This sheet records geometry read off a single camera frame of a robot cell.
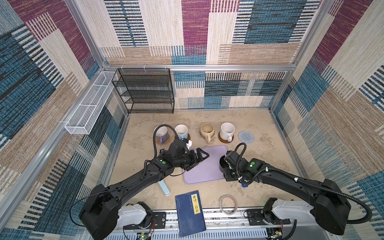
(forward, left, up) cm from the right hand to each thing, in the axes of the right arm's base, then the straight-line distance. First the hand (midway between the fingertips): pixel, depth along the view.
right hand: (229, 176), depth 82 cm
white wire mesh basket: (+35, +85, +13) cm, 93 cm away
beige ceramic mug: (+33, +9, -2) cm, 34 cm away
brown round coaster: (+25, -1, -3) cm, 25 cm away
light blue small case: (-4, +35, -2) cm, 35 cm away
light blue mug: (+30, +26, +2) cm, 40 cm away
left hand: (+5, +13, +13) cm, 19 cm away
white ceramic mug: (+30, -4, +1) cm, 30 cm away
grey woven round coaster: (+29, -18, -5) cm, 35 cm away
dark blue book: (-16, +21, -3) cm, 27 cm away
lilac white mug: (+30, +40, -1) cm, 50 cm away
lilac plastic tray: (+5, +10, -2) cm, 12 cm away
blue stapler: (-4, -9, -4) cm, 10 cm away
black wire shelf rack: (+60, +52, +14) cm, 80 cm away
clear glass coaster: (+26, +12, -2) cm, 29 cm away
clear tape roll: (-13, +6, -3) cm, 15 cm away
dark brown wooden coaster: (+29, +22, -4) cm, 37 cm away
